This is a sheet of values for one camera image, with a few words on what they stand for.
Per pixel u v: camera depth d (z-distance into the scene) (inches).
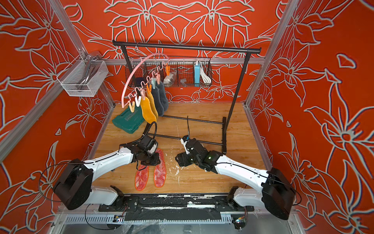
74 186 16.6
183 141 28.5
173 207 28.6
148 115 33.6
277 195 15.7
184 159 26.9
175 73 37.5
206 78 35.3
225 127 37.5
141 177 32.0
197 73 33.6
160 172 32.6
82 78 32.8
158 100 34.0
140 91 28.4
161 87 33.0
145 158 27.7
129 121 40.8
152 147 28.6
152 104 32.5
